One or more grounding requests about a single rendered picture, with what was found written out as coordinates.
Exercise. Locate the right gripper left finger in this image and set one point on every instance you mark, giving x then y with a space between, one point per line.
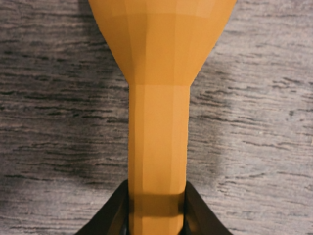
112 217

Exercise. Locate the orange scoop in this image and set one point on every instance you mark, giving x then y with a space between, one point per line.
160 46

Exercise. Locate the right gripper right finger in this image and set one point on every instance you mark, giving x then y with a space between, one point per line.
199 219

